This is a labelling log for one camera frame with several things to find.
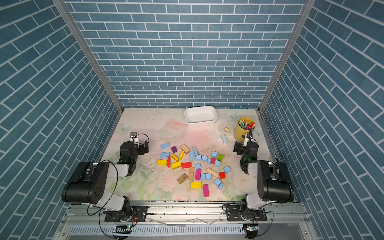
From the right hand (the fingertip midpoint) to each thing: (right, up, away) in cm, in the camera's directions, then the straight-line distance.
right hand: (246, 143), depth 95 cm
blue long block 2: (-52, -7, -1) cm, 52 cm away
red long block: (-38, -13, -6) cm, 40 cm away
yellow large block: (-44, -12, -6) cm, 46 cm away
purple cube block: (-47, -4, +1) cm, 47 cm away
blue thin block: (-33, -5, 0) cm, 33 cm away
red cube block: (-17, -17, -10) cm, 26 cm away
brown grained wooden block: (-40, -19, -11) cm, 45 cm away
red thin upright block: (-49, -11, -5) cm, 50 cm away
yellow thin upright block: (-41, -7, -2) cm, 42 cm away
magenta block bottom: (-26, -24, -14) cm, 39 cm away
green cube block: (-17, -9, -2) cm, 19 cm away
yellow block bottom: (-32, -22, -12) cm, 41 cm away
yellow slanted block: (-46, -9, -2) cm, 47 cm away
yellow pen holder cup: (-1, +11, +2) cm, 11 cm away
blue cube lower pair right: (-25, -18, -10) cm, 32 cm away
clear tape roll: (-10, +8, +14) cm, 19 cm away
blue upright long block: (-35, -8, -1) cm, 36 cm away
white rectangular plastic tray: (-30, +19, +22) cm, 42 cm away
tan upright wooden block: (-35, -17, -8) cm, 40 cm away
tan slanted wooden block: (-22, -16, -8) cm, 28 cm away
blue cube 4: (-31, -13, -5) cm, 34 cm away
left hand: (-66, +2, -2) cm, 66 cm away
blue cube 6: (-20, -20, -13) cm, 31 cm away
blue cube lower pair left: (-28, -17, -10) cm, 35 cm away
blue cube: (-31, -9, -4) cm, 32 cm away
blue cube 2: (-21, -7, -2) cm, 22 cm away
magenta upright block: (-31, -17, -9) cm, 36 cm away
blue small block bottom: (-18, -21, -14) cm, 32 cm away
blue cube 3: (-19, -11, -6) cm, 23 cm away
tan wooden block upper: (-40, -4, +1) cm, 40 cm away
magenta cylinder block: (-22, -10, -6) cm, 25 cm away
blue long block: (-53, -2, +4) cm, 53 cm away
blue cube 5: (-13, -15, -7) cm, 21 cm away
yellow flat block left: (-53, -12, -4) cm, 55 cm away
